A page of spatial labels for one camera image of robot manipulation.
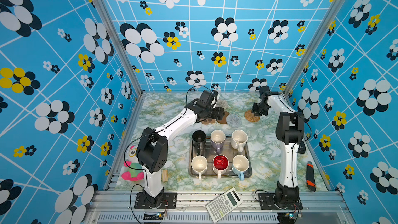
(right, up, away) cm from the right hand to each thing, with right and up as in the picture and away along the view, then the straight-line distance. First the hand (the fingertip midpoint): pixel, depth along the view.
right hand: (257, 113), depth 107 cm
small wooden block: (-58, -31, -26) cm, 71 cm away
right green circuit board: (0, -45, -38) cm, 59 cm away
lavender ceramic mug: (-29, -14, -15) cm, 35 cm away
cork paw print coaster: (-35, -5, -5) cm, 36 cm away
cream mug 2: (-40, -27, -24) cm, 54 cm away
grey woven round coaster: (-17, -5, -5) cm, 18 cm away
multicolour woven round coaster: (-24, +7, +5) cm, 26 cm away
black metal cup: (-40, -14, -16) cm, 45 cm away
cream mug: (-16, -15, -14) cm, 26 cm away
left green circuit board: (-58, -45, -37) cm, 82 cm away
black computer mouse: (+20, -20, -18) cm, 33 cm away
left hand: (-27, +2, -20) cm, 34 cm away
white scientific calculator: (-28, -41, -35) cm, 61 cm away
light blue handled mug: (-17, -27, -23) cm, 39 cm away
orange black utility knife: (+18, -33, -28) cm, 47 cm away
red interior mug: (-28, -27, -23) cm, 45 cm away
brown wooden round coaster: (-24, -5, -5) cm, 25 cm away
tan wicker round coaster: (-5, -2, -2) cm, 6 cm away
